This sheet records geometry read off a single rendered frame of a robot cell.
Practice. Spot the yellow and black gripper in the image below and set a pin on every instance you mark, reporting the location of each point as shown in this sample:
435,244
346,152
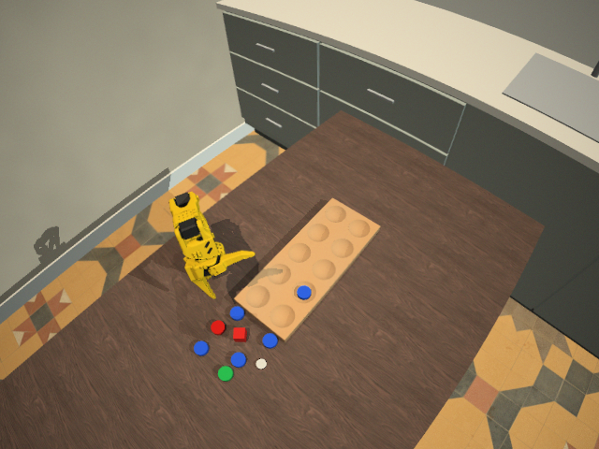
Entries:
197,269

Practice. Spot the red disc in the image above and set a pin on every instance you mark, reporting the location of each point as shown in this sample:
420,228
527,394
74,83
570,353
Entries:
218,327

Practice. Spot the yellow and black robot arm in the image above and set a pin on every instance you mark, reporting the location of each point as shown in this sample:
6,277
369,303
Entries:
187,226

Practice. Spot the red cube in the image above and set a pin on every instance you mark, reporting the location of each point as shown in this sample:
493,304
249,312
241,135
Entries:
240,334

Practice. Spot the blue disc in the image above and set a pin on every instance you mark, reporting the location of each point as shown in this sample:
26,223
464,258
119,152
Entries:
201,348
237,313
238,360
270,340
304,292

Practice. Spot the green disc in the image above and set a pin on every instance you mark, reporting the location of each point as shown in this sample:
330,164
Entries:
225,373

